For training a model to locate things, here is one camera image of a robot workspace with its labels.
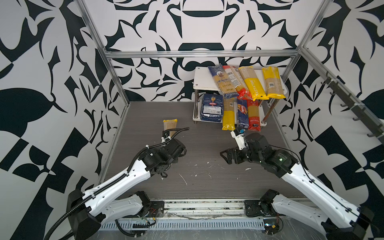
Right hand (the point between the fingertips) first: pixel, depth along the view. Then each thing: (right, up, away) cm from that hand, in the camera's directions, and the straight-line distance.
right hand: (228, 150), depth 72 cm
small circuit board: (+20, -35, -1) cm, 41 cm away
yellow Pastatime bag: (+14, +34, +7) cm, 37 cm away
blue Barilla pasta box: (-4, +22, +29) cm, 36 cm away
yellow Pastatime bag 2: (-29, +12, +15) cm, 35 cm away
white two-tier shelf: (-10, +36, +13) cm, 40 cm away
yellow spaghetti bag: (+7, +18, +30) cm, 35 cm away
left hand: (-27, 0, +4) cm, 28 cm away
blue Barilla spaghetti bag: (+17, +19, +30) cm, 39 cm away
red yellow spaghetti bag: (+23, +12, +25) cm, 36 cm away
